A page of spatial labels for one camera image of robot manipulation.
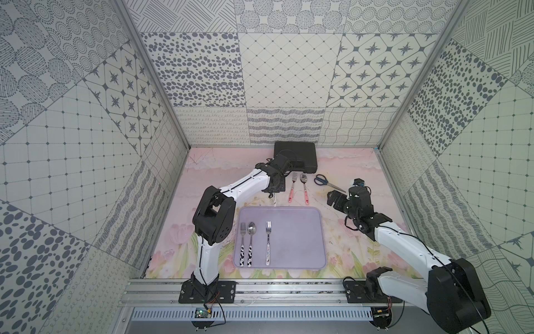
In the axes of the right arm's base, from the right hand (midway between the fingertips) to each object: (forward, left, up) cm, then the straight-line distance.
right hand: (336, 199), depth 88 cm
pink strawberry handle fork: (+18, +17, -10) cm, 27 cm away
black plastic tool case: (+33, +12, -7) cm, 36 cm away
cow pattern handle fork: (-11, +41, -9) cm, 43 cm away
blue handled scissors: (+17, +3, -9) cm, 19 cm away
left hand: (+8, +25, 0) cm, 27 cm away
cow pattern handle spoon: (-11, +37, -8) cm, 39 cm away
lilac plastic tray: (-13, +25, -10) cm, 30 cm away
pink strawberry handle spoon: (+17, +12, -9) cm, 23 cm away
